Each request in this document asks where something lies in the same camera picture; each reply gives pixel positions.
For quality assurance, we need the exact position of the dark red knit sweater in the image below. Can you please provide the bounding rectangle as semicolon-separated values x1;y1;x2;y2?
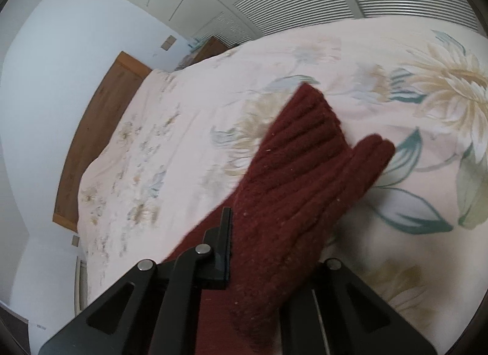
161;82;396;355

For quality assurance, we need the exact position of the white louvered radiator cover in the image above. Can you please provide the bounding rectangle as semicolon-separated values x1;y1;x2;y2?
74;257;88;316

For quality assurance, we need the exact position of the wooden headboard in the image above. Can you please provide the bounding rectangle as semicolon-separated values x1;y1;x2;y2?
53;51;151;232

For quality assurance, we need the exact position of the right wooden nightstand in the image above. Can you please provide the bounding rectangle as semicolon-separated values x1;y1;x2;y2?
175;36;229;71

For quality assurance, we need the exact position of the right wall switch plate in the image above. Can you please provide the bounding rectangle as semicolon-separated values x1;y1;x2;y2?
160;35;177;51

